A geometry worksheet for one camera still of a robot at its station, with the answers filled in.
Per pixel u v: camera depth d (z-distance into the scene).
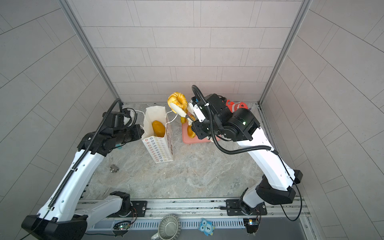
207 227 0.65
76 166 0.41
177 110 0.59
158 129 0.89
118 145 0.57
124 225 0.64
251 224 0.68
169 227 0.66
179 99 0.61
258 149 0.36
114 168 0.81
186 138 0.97
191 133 0.95
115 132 0.51
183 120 1.02
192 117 0.59
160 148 0.77
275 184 0.39
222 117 0.40
